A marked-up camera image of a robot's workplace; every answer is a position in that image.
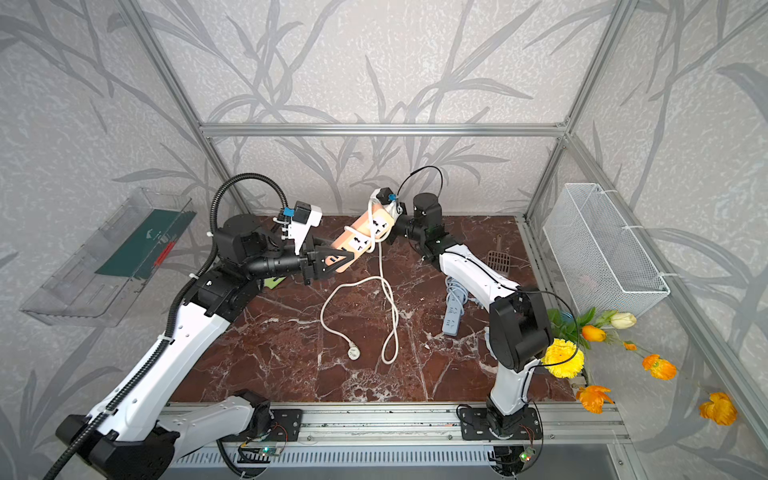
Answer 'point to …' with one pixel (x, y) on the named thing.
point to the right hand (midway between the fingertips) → (369, 210)
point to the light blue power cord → (457, 290)
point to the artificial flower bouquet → (573, 336)
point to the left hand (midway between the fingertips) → (348, 257)
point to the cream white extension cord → (354, 353)
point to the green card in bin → (148, 245)
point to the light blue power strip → (455, 302)
